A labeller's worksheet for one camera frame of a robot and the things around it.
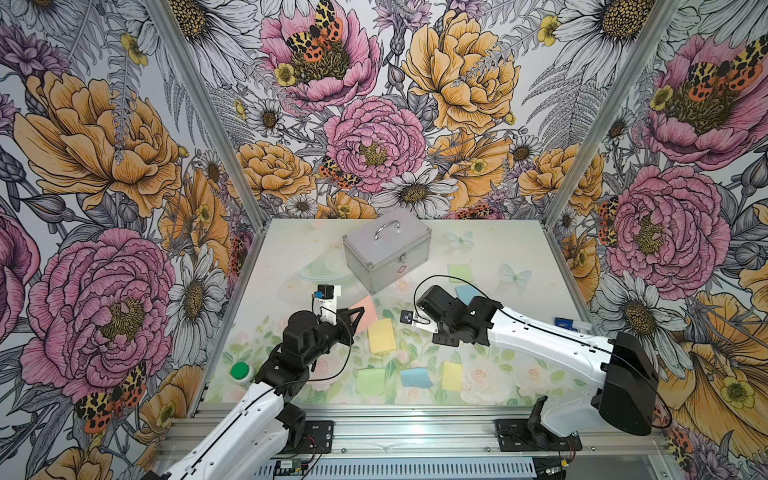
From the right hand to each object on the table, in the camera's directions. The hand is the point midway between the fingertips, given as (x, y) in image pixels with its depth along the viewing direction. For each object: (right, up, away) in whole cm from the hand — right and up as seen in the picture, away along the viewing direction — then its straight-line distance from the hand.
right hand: (444, 322), depth 81 cm
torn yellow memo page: (+2, -15, +2) cm, 16 cm away
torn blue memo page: (-7, -17, +4) cm, 19 cm away
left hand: (-22, +2, -3) cm, 22 cm away
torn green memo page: (-20, -17, +2) cm, 26 cm away
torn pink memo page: (-20, +2, -1) cm, 20 cm away
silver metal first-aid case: (-17, +19, +13) cm, 28 cm away
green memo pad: (+11, +12, +30) cm, 34 cm away
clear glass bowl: (-37, +14, +27) cm, 48 cm away
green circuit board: (-37, -31, -11) cm, 50 cm away
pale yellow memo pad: (-17, -6, +9) cm, 20 cm away
